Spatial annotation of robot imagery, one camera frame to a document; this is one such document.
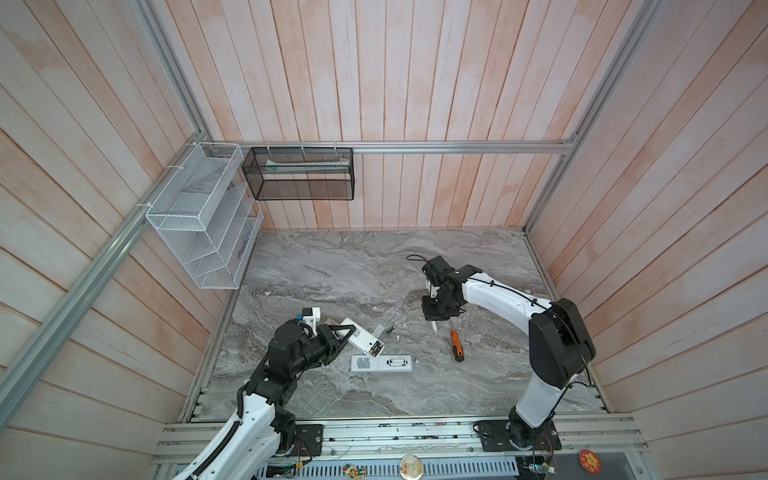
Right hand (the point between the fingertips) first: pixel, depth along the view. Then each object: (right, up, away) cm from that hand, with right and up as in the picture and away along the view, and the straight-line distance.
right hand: (428, 315), depth 90 cm
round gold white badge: (-8, -32, -21) cm, 39 cm away
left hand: (-21, -2, -15) cm, 26 cm away
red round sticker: (+36, -31, -20) cm, 51 cm away
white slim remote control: (-14, -12, -6) cm, 20 cm away
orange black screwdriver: (+8, -9, -3) cm, 13 cm away
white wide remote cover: (+1, -2, -3) cm, 4 cm away
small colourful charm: (-21, -33, -22) cm, 45 cm away
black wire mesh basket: (-43, +48, +13) cm, 66 cm away
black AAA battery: (-11, -5, +2) cm, 12 cm away
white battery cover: (-15, -5, +2) cm, 16 cm away
